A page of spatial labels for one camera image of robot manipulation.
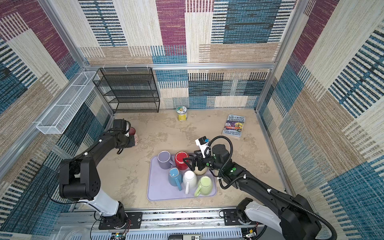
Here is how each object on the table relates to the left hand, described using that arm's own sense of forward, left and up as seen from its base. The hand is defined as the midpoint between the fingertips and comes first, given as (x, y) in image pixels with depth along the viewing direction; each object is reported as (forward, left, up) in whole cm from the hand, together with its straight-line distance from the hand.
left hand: (129, 140), depth 93 cm
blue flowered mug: (-24, -29, 0) cm, 38 cm away
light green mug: (-29, -44, +1) cm, 53 cm away
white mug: (-25, -37, +1) cm, 45 cm away
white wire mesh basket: (-4, +25, +24) cm, 35 cm away
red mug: (-12, -31, 0) cm, 33 cm away
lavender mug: (-13, -22, -1) cm, 26 cm away
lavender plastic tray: (-26, -20, -8) cm, 34 cm away
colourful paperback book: (+15, -68, -7) cm, 70 cm away
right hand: (-17, -37, +8) cm, 41 cm away
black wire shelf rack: (+38, +7, +8) cm, 40 cm away
